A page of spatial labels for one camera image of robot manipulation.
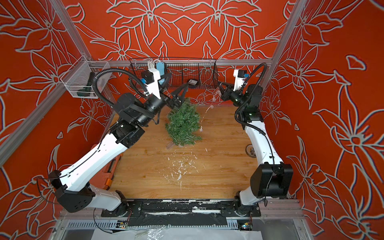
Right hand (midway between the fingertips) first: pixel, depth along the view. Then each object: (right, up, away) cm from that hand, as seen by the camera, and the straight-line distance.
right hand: (215, 82), depth 69 cm
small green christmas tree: (-15, -20, +7) cm, 26 cm away
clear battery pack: (-25, -34, +27) cm, 50 cm away
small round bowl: (+26, -38, +24) cm, 52 cm away
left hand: (-16, -3, -18) cm, 24 cm away
